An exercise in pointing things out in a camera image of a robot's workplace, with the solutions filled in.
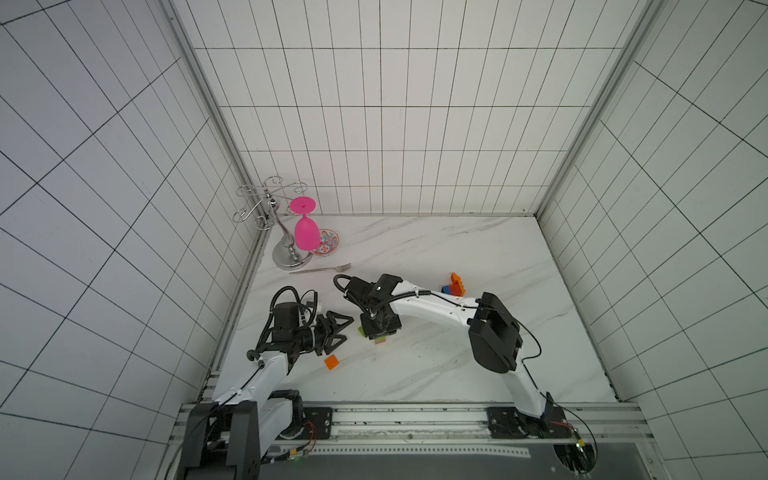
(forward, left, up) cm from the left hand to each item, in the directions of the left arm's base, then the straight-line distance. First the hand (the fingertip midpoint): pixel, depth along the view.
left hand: (348, 330), depth 82 cm
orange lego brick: (+20, -34, -4) cm, 40 cm away
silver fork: (+25, +6, -6) cm, 27 cm away
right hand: (+2, -7, -3) cm, 8 cm away
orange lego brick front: (-7, +5, -6) cm, 11 cm away
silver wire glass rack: (+30, +25, +21) cm, 44 cm away
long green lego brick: (-3, -5, +6) cm, 8 cm away
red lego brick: (+15, -33, -4) cm, 37 cm away
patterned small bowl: (+36, +11, -5) cm, 38 cm away
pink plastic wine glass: (+26, +14, +11) cm, 31 cm away
